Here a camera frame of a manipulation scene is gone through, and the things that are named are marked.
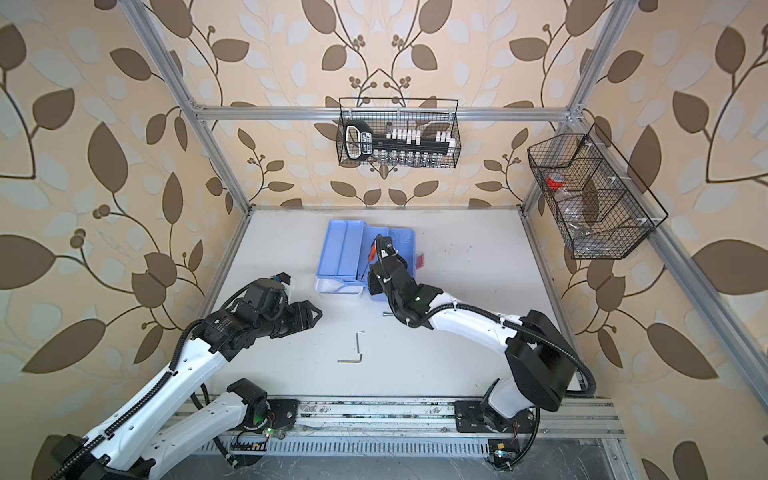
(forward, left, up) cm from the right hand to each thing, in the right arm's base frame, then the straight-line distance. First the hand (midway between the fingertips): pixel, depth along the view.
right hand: (376, 266), depth 82 cm
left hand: (-13, +15, -2) cm, 20 cm away
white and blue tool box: (+10, +10, -7) cm, 16 cm away
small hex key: (-14, +6, -18) cm, 24 cm away
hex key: (-20, +8, -19) cm, 28 cm away
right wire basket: (+4, -57, +17) cm, 60 cm away
